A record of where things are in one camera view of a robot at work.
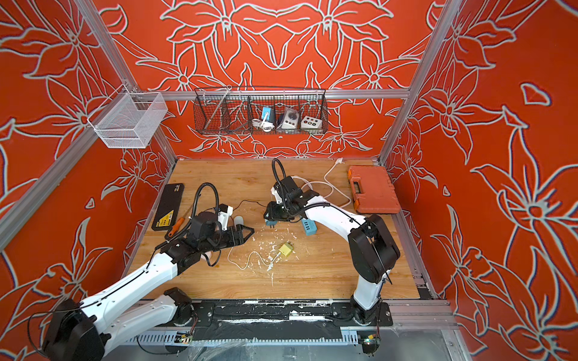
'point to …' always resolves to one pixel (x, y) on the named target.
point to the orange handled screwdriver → (179, 223)
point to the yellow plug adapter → (286, 249)
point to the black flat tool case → (168, 207)
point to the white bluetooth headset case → (238, 219)
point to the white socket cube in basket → (311, 122)
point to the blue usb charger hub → (309, 226)
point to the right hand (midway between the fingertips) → (262, 216)
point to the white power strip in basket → (290, 119)
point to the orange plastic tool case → (372, 190)
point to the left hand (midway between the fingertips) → (249, 231)
